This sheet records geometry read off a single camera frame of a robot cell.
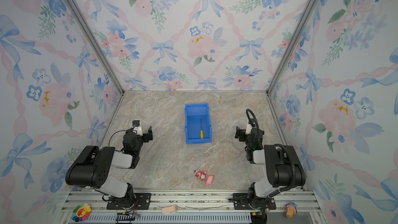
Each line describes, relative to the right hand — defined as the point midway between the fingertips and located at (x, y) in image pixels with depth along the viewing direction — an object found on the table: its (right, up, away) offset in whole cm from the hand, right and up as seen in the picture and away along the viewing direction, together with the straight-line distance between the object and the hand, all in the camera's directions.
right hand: (245, 126), depth 95 cm
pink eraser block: (-41, -35, -24) cm, 59 cm away
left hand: (-61, +1, -3) cm, 62 cm away
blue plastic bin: (-32, +6, +13) cm, 36 cm away
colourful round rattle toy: (-81, -36, -24) cm, 92 cm away
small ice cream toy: (+14, -34, -25) cm, 45 cm away
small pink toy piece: (-23, -25, -16) cm, 38 cm away
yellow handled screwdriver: (-27, -4, +3) cm, 27 cm away
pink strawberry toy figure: (-27, -23, -15) cm, 39 cm away
